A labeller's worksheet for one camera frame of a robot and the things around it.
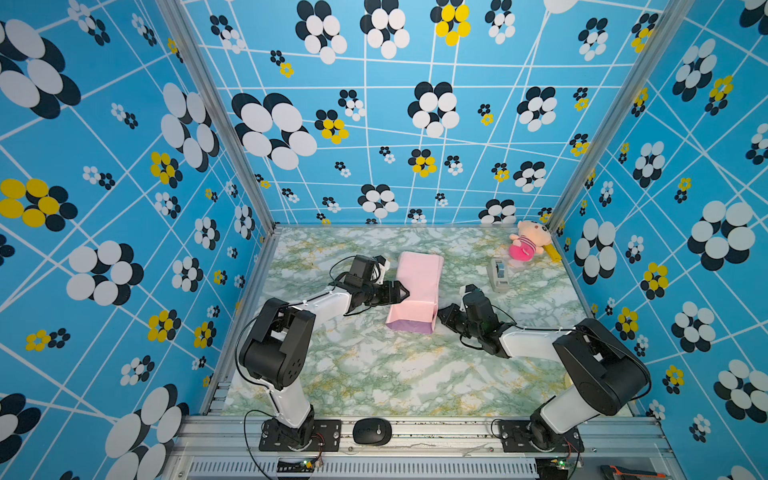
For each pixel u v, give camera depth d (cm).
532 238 108
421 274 98
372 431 72
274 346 48
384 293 83
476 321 72
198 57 76
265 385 50
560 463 71
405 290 88
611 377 46
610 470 68
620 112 85
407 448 72
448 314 83
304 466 70
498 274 102
